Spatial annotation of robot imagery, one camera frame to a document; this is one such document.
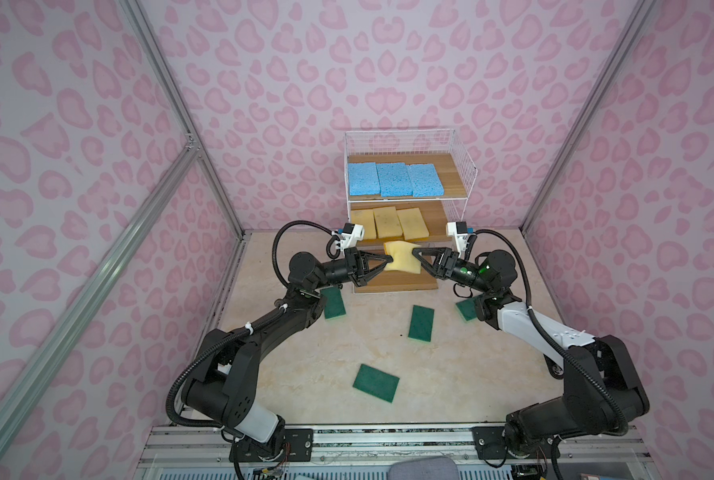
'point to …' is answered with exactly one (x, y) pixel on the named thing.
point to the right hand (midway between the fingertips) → (417, 257)
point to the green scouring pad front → (376, 383)
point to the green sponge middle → (421, 323)
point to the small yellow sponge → (366, 218)
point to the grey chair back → (431, 468)
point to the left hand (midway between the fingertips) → (392, 262)
